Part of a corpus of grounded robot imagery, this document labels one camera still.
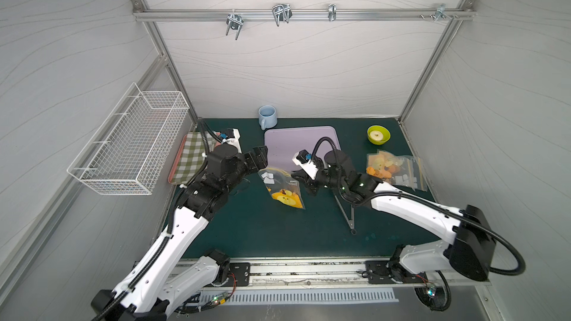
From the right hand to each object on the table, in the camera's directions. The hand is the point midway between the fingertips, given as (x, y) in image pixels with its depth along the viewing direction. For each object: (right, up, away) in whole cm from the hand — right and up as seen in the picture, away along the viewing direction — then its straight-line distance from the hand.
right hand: (293, 172), depth 74 cm
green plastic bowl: (+43, +14, +36) cm, 58 cm away
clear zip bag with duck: (-4, -6, +6) cm, 10 cm away
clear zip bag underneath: (+41, -1, +25) cm, 48 cm away
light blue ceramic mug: (-13, +23, +40) cm, 47 cm away
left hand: (-11, +7, -5) cm, 14 cm away
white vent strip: (-22, -39, -5) cm, 45 cm away
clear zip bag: (+52, -4, +22) cm, 57 cm away
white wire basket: (-53, +7, -6) cm, 53 cm away
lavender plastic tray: (-5, +9, +33) cm, 35 cm away
